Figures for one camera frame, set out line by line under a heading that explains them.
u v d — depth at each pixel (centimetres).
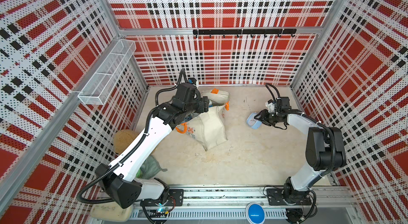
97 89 92
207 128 83
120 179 38
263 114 84
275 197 73
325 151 48
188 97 53
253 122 93
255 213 69
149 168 82
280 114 70
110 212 66
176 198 73
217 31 89
